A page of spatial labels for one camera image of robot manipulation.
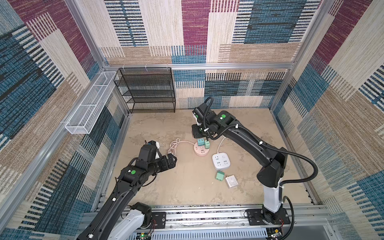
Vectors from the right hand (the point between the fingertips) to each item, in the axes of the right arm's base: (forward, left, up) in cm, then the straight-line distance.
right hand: (196, 135), depth 78 cm
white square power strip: (-5, -14, -21) cm, 26 cm away
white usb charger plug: (-17, -18, -20) cm, 32 cm away
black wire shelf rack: (+45, +34, -5) cm, 56 cm away
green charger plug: (-14, -13, -20) cm, 28 cm away
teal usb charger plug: (+6, -3, -16) cm, 18 cm away
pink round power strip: (+3, -3, -21) cm, 21 cm away
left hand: (-10, +13, -5) cm, 18 cm away
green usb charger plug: (+5, -7, -16) cm, 18 cm away
